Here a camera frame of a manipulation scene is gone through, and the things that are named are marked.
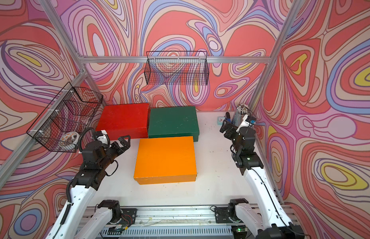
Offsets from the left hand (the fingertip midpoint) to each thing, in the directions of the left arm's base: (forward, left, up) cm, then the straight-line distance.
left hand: (126, 140), depth 74 cm
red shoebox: (+28, +16, -16) cm, 36 cm away
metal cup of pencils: (+28, -67, -6) cm, 73 cm away
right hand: (+6, -53, +3) cm, 53 cm away
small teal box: (+33, -56, -21) cm, 69 cm away
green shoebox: (+23, -22, -12) cm, 34 cm away
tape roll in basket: (+1, +27, +1) cm, 27 cm away
